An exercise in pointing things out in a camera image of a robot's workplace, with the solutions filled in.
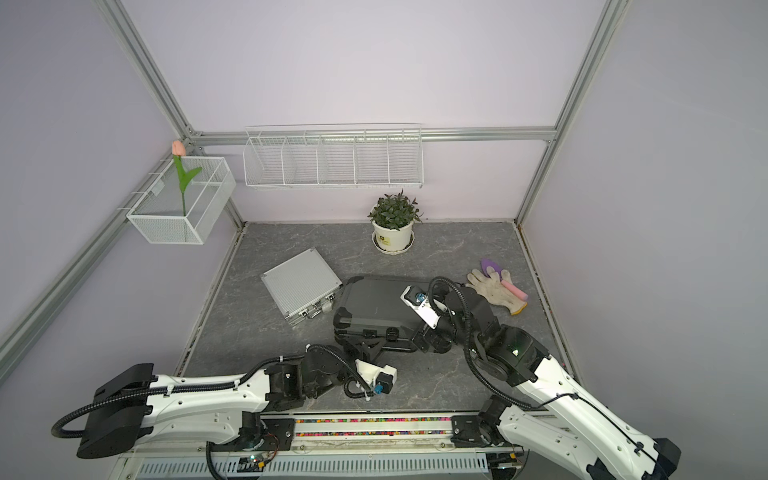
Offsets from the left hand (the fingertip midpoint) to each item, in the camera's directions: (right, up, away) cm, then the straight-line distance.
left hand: (381, 336), depth 73 cm
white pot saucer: (+3, +20, +39) cm, 44 cm away
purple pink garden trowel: (+37, +16, +36) cm, 54 cm away
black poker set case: (-3, +6, +8) cm, 10 cm away
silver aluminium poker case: (-27, +9, +25) cm, 38 cm away
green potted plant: (+3, +34, +26) cm, 43 cm away
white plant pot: (+2, +25, +33) cm, 41 cm away
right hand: (+9, +8, -4) cm, 13 cm away
